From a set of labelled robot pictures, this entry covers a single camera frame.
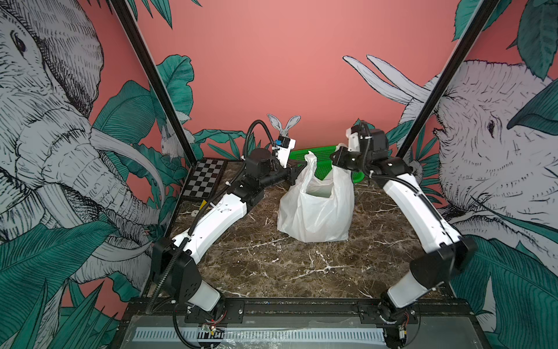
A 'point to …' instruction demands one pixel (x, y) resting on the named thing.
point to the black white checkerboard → (205, 179)
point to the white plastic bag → (315, 209)
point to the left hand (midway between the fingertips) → (308, 160)
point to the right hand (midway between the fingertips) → (327, 150)
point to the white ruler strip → (349, 336)
